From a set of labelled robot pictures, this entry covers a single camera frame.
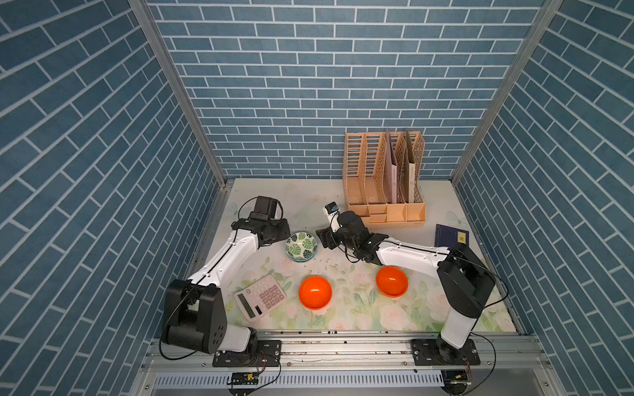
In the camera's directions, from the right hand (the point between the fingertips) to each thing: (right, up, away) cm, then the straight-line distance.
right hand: (325, 228), depth 88 cm
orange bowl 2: (+23, -19, -2) cm, 30 cm away
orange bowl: (-4, -22, -5) cm, 22 cm away
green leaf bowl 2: (-10, -8, +8) cm, 15 cm away
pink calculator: (-22, -23, -5) cm, 32 cm away
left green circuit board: (-23, -43, -16) cm, 51 cm away
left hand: (-12, -1, -1) cm, 12 cm away
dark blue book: (+50, -5, +13) cm, 52 cm away
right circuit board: (+38, -43, -17) cm, 60 cm away
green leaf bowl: (-10, -8, +8) cm, 15 cm away
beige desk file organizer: (+24, +20, +17) cm, 35 cm away
